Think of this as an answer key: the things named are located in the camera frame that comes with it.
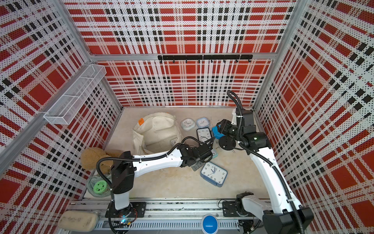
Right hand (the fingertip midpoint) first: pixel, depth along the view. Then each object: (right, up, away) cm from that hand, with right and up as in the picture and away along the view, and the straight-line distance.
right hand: (222, 126), depth 73 cm
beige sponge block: (-69, -44, -5) cm, 82 cm away
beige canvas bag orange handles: (-42, -5, +25) cm, 49 cm away
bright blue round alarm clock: (+1, -6, +28) cm, 29 cm away
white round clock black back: (+7, -12, +23) cm, 27 cm away
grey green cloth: (-73, -32, +9) cm, 80 cm away
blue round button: (-7, -47, -4) cm, 47 cm away
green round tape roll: (-66, -33, +5) cm, 73 cm away
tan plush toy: (-66, -15, -1) cm, 68 cm away
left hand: (-13, -19, +10) cm, 25 cm away
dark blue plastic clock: (-3, -28, +11) cm, 31 cm away
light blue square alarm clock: (-8, +2, +35) cm, 36 cm away
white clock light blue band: (-19, +1, +35) cm, 40 cm away
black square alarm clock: (-7, -6, +29) cm, 31 cm away
